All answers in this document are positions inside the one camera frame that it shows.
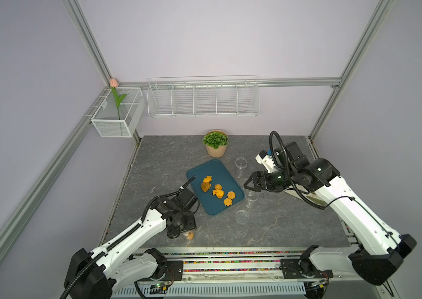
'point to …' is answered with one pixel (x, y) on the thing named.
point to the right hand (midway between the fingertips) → (251, 185)
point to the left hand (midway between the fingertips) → (188, 230)
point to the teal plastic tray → (214, 172)
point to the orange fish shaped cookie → (219, 193)
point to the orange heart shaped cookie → (205, 186)
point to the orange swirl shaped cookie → (218, 187)
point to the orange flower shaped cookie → (228, 202)
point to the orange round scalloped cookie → (231, 195)
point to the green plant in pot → (216, 142)
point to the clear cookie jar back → (250, 196)
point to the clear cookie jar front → (190, 235)
